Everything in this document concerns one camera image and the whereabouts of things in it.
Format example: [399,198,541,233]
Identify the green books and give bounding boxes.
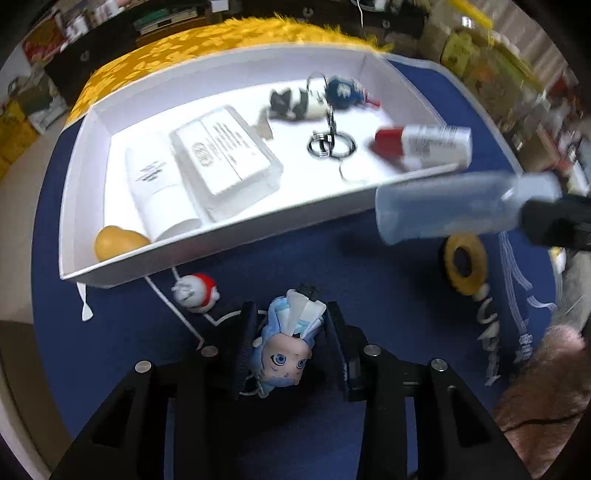
[133,7,200,36]

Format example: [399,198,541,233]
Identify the panda keychain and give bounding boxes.
[269,71,358,160]

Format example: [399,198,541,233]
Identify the clear cotton swab box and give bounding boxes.
[169,104,284,223]

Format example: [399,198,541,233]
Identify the yellow gourd toy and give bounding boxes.
[94,224,151,262]

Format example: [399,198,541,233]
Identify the navy round figure keychain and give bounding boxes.
[324,77,382,111]

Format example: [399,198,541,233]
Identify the white cardboard box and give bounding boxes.
[59,46,525,289]

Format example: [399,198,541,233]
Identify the small white red-hat figure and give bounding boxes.
[171,272,221,311]

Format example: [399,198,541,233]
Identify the blue-haired doll keychain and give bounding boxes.
[249,283,327,399]

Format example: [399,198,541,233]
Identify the yellow patterned tablecloth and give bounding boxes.
[65,16,394,131]

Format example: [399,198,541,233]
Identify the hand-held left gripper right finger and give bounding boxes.
[324,301,532,480]

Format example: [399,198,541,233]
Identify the clear plastic bottle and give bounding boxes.
[374,169,562,245]

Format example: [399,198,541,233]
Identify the navy blue printed tablecloth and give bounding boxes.
[31,53,562,480]

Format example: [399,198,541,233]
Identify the red-capped white tube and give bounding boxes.
[372,124,474,171]

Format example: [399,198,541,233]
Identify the stack of yellow crates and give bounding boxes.
[0,99,38,182]

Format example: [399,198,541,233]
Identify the white plastic basket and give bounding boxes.
[28,91,71,136]

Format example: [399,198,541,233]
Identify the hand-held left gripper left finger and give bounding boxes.
[48,301,258,480]

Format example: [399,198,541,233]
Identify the black low cabinet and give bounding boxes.
[44,0,426,106]

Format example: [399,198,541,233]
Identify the yellow ring keychain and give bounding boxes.
[444,232,489,299]

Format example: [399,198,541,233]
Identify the clear jar green label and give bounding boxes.
[438,28,491,79]

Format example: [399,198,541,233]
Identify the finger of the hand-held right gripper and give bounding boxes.
[521,193,591,253]

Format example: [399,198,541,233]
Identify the white cosmetic tube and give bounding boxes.
[125,145,202,241]

